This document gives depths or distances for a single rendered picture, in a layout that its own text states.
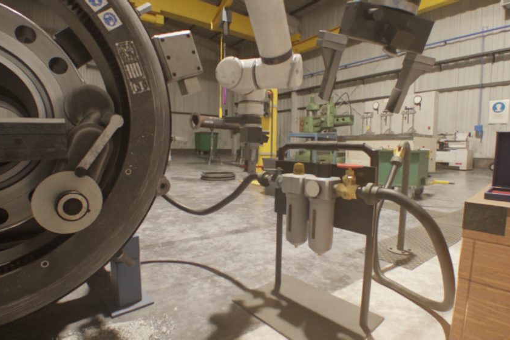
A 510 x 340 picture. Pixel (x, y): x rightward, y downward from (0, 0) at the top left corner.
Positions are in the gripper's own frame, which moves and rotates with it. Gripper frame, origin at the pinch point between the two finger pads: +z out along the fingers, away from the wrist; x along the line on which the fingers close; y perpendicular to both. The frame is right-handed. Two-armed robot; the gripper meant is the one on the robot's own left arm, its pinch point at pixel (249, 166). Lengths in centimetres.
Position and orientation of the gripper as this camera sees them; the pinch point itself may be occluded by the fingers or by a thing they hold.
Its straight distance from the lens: 94.2
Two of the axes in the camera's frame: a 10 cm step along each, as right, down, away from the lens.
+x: -2.4, -0.9, 9.7
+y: 9.7, 0.0, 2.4
